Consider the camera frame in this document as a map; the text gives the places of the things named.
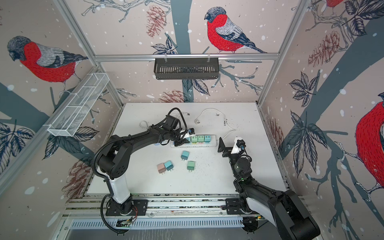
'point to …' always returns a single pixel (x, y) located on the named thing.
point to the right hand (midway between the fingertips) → (227, 139)
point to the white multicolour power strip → (212, 143)
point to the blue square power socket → (144, 124)
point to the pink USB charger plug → (161, 168)
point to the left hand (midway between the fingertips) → (187, 137)
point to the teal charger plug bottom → (188, 138)
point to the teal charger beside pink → (168, 165)
